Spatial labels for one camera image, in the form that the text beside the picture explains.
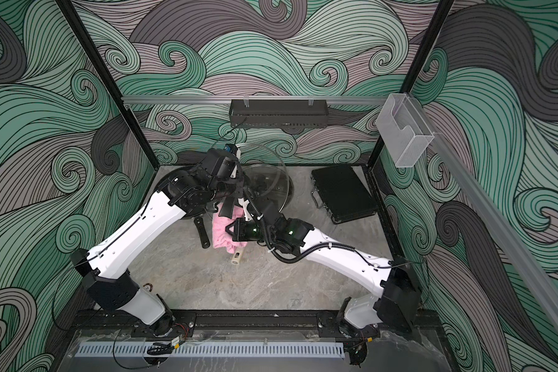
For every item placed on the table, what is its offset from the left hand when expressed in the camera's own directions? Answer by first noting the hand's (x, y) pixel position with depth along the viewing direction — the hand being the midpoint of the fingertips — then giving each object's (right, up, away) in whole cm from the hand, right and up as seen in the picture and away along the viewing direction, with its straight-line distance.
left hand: (243, 178), depth 70 cm
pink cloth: (-6, -17, -4) cm, 19 cm away
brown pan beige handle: (-3, -26, +6) cm, 27 cm away
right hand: (-6, -16, -2) cm, 18 cm away
